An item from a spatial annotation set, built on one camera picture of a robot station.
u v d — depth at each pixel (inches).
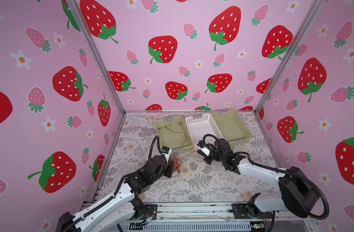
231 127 42.1
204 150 28.8
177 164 33.1
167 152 26.1
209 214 28.9
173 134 41.9
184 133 41.8
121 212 22.8
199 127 44.0
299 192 16.7
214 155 28.7
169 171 26.5
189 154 32.1
